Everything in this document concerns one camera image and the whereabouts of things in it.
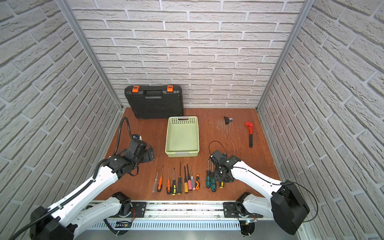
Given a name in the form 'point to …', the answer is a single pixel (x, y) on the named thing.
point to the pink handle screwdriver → (189, 182)
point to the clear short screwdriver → (193, 182)
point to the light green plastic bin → (182, 136)
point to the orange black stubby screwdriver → (197, 180)
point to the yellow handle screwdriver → (185, 182)
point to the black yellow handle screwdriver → (221, 184)
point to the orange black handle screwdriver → (160, 184)
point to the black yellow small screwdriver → (174, 186)
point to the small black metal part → (227, 120)
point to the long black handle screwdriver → (179, 183)
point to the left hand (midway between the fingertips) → (148, 149)
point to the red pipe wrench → (250, 125)
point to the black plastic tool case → (155, 102)
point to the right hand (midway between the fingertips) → (222, 178)
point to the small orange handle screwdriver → (168, 188)
